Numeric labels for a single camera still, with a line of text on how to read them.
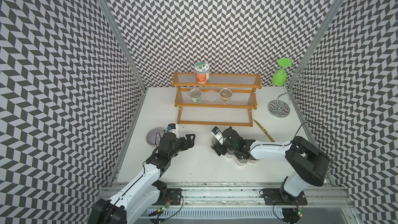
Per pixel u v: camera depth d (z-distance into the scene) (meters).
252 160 0.83
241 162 0.79
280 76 0.92
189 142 0.75
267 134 0.95
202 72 0.77
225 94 0.89
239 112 1.02
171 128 0.73
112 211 0.40
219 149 0.78
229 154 0.81
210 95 0.93
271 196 0.74
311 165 0.45
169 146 0.63
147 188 0.52
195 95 0.88
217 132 0.75
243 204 0.72
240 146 0.68
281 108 1.04
